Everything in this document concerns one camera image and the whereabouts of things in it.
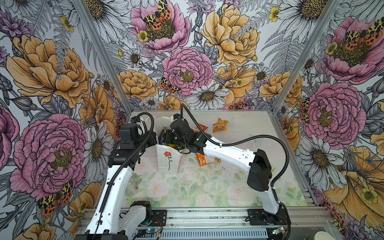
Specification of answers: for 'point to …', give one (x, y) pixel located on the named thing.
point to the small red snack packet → (203, 127)
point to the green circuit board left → (148, 230)
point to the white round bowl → (323, 235)
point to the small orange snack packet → (220, 126)
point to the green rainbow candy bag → (168, 138)
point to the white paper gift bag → (167, 159)
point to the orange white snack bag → (203, 159)
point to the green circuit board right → (275, 231)
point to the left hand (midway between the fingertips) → (156, 138)
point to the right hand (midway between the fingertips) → (163, 139)
